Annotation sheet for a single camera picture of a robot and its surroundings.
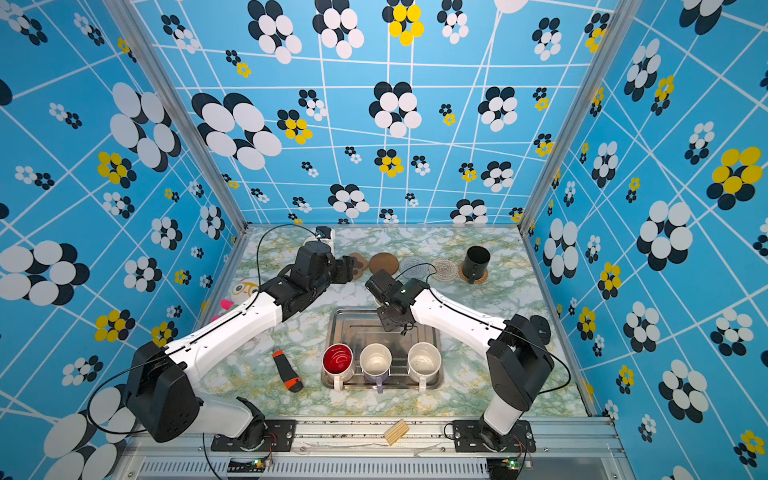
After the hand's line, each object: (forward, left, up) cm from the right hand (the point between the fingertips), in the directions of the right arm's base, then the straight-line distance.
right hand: (397, 314), depth 85 cm
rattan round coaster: (+17, -28, -8) cm, 33 cm away
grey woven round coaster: (+6, -4, +15) cm, 17 cm away
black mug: (+19, -25, 0) cm, 32 cm away
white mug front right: (-10, -8, -8) cm, 15 cm away
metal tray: (+1, +12, -9) cm, 15 cm away
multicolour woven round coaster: (+22, -17, -8) cm, 29 cm away
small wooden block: (-28, 0, -9) cm, 29 cm away
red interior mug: (-12, +17, -8) cm, 22 cm away
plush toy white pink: (+8, +49, -1) cm, 50 cm away
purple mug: (-10, +7, -9) cm, 15 cm away
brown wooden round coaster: (+26, +6, -8) cm, 28 cm away
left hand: (+11, +13, +14) cm, 22 cm away
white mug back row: (-13, +1, +23) cm, 26 cm away
